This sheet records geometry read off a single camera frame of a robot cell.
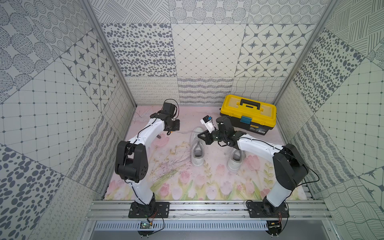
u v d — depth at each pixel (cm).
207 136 75
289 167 46
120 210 76
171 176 86
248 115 95
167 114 67
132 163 48
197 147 88
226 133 69
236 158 88
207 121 76
